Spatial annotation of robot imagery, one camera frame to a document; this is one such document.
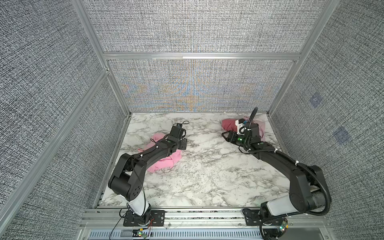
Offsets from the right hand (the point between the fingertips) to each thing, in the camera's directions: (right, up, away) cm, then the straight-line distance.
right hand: (224, 134), depth 88 cm
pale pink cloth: (+31, +6, +18) cm, 37 cm away
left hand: (-26, -5, +5) cm, 27 cm away
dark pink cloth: (+7, +6, +15) cm, 18 cm away
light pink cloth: (-36, -18, +2) cm, 41 cm away
